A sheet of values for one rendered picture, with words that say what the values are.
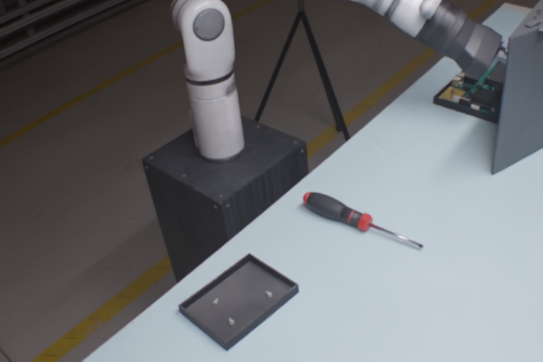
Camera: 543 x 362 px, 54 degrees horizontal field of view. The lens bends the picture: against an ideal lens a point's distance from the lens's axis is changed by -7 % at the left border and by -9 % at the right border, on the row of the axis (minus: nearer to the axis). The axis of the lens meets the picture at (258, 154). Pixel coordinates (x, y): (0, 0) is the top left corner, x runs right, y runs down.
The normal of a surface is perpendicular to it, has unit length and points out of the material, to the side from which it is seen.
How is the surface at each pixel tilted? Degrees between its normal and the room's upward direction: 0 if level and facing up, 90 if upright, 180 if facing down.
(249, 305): 0
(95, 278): 0
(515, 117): 90
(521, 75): 90
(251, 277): 0
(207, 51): 92
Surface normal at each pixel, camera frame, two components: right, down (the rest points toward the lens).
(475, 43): 0.07, -0.32
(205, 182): -0.11, -0.82
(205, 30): 0.38, 0.54
